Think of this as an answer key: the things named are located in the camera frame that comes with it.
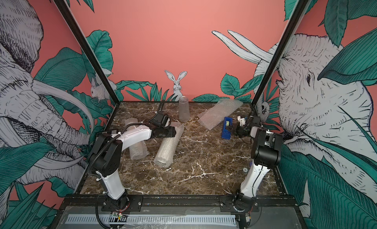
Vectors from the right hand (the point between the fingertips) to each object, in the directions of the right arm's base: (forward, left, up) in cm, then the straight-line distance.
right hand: (226, 125), depth 98 cm
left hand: (-5, +35, 0) cm, 36 cm away
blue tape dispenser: (-4, 0, -4) cm, 6 cm away
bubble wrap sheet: (-18, +57, -2) cm, 59 cm away
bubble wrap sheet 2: (+12, +9, -7) cm, 17 cm away
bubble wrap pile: (-22, +39, +2) cm, 45 cm away
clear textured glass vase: (+11, +30, -3) cm, 32 cm away
